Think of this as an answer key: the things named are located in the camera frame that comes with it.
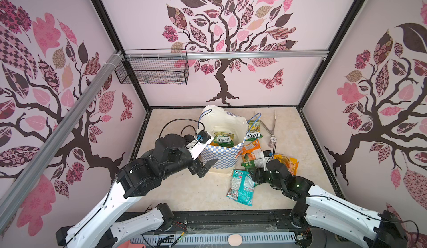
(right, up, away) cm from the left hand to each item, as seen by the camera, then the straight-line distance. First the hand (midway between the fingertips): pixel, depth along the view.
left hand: (205, 152), depth 60 cm
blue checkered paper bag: (+11, +5, +43) cm, 44 cm away
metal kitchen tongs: (+39, +3, +44) cm, 59 cm away
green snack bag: (+8, +1, +35) cm, 36 cm away
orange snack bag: (+24, -5, +33) cm, 41 cm away
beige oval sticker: (+12, -39, +9) cm, 42 cm away
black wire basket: (-32, +44, +35) cm, 65 cm away
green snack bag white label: (+25, -12, +29) cm, 40 cm away
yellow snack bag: (+43, -10, +25) cm, 51 cm away
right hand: (+22, -12, +20) cm, 32 cm away
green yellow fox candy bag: (+27, +6, +43) cm, 51 cm away
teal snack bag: (+17, -21, +20) cm, 34 cm away
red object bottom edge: (-32, -39, +7) cm, 51 cm away
